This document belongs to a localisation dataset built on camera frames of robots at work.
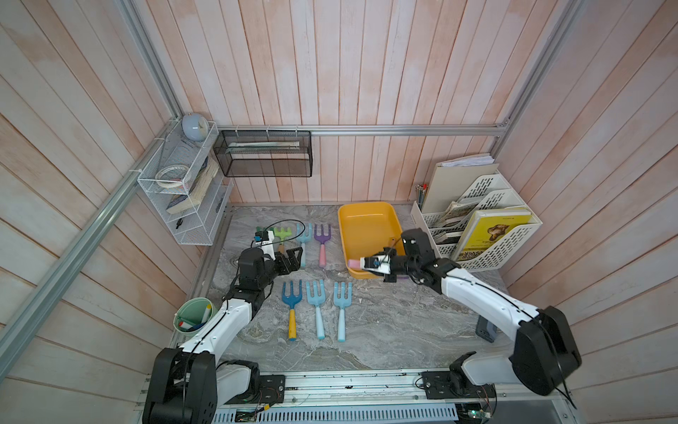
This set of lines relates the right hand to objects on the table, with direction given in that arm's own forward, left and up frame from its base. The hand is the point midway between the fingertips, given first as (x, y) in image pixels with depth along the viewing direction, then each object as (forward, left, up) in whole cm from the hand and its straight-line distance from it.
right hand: (366, 261), depth 82 cm
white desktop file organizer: (+20, -33, -8) cm, 39 cm away
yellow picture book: (+11, -40, +5) cm, 41 cm away
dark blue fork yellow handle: (-7, +25, -15) cm, 30 cm away
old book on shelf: (+14, +52, +18) cm, 57 cm away
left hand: (+3, +24, 0) cm, 24 cm away
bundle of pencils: (+32, -23, +1) cm, 39 cm away
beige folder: (+30, -32, +10) cm, 45 cm away
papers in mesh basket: (+34, +36, +20) cm, 53 cm away
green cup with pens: (-18, +51, -3) cm, 54 cm away
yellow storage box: (+21, -3, -10) cm, 23 cm away
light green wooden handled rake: (+21, +33, -13) cm, 41 cm away
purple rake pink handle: (+15, +16, -14) cm, 26 cm away
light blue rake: (+21, +23, -15) cm, 34 cm away
